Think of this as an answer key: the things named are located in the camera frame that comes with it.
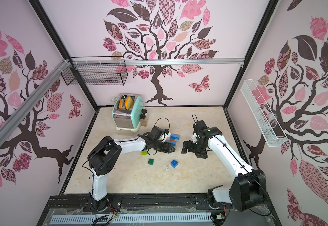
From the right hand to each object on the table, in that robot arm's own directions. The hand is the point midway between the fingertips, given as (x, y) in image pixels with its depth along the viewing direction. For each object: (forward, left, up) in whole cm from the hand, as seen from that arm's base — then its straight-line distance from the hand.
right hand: (189, 156), depth 78 cm
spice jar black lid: (+39, +30, -3) cm, 49 cm away
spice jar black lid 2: (+33, +31, -3) cm, 46 cm away
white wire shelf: (+12, -43, +14) cm, 47 cm away
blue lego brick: (0, +9, -10) cm, 13 cm away
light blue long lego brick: (+15, +8, -10) cm, 20 cm away
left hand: (+8, +11, -11) cm, 17 cm away
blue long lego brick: (+20, +7, -10) cm, 23 cm away
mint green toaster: (+31, +40, +5) cm, 51 cm away
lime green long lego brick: (+9, +29, -12) cm, 32 cm away
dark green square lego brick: (+2, +23, -11) cm, 26 cm away
